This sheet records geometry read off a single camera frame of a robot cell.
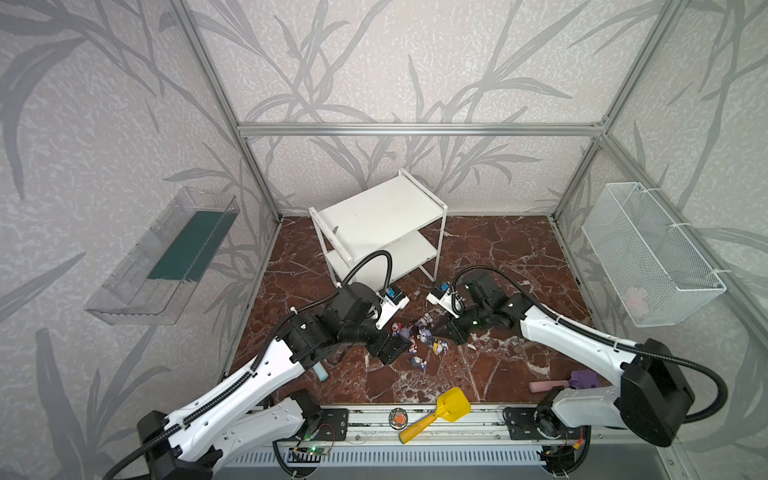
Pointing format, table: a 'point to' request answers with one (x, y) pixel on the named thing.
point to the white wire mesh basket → (657, 275)
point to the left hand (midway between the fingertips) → (402, 324)
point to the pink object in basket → (636, 302)
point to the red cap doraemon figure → (396, 327)
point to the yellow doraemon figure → (440, 346)
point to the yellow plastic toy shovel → (452, 405)
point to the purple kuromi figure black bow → (424, 335)
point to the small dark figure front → (416, 361)
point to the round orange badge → (398, 418)
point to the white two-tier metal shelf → (395, 213)
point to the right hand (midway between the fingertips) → (434, 321)
